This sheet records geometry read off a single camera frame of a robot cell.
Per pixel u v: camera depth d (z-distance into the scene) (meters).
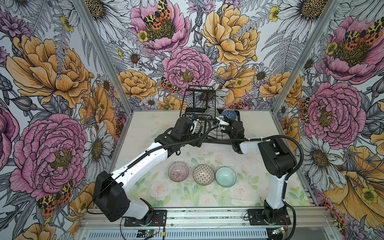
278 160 0.53
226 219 0.76
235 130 0.77
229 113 1.15
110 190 0.40
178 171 0.89
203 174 0.87
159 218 0.73
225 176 0.87
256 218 0.74
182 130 0.59
